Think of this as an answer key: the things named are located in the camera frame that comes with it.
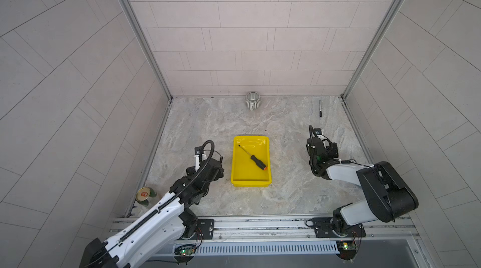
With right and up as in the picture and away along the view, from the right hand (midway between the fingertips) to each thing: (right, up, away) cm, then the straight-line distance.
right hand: (323, 141), depth 93 cm
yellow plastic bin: (-39, -12, -10) cm, 42 cm away
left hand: (-53, -8, -11) cm, 55 cm away
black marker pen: (+5, +14, +15) cm, 21 cm away
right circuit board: (-1, -36, -25) cm, 44 cm away
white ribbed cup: (-35, +21, +13) cm, 43 cm away
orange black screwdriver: (-32, -9, -7) cm, 34 cm away
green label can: (-77, -16, -24) cm, 82 cm away
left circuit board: (-59, -33, -29) cm, 74 cm away
